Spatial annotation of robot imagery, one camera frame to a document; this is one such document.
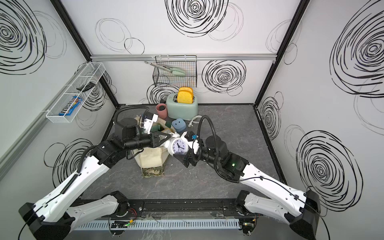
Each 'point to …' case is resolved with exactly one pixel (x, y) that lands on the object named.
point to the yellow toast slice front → (184, 97)
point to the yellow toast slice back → (185, 88)
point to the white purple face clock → (176, 145)
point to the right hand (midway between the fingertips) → (181, 146)
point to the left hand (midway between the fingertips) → (169, 136)
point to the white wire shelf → (92, 72)
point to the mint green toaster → (175, 110)
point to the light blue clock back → (179, 124)
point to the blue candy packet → (75, 104)
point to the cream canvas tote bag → (151, 160)
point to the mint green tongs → (175, 71)
